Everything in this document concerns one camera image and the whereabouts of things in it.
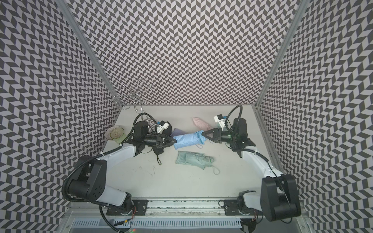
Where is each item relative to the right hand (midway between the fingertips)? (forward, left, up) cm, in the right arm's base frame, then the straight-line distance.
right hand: (203, 137), depth 74 cm
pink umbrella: (+22, -1, -18) cm, 29 cm away
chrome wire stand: (+23, +42, +8) cm, 49 cm away
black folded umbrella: (+2, +28, -18) cm, 33 cm away
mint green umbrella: (-4, +3, -18) cm, 19 cm away
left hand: (-1, +15, -4) cm, 16 cm away
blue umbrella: (-1, +4, +1) cm, 4 cm away
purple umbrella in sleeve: (+16, +16, -19) cm, 30 cm away
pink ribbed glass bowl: (+15, +63, -16) cm, 67 cm away
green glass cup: (+17, +59, -22) cm, 66 cm away
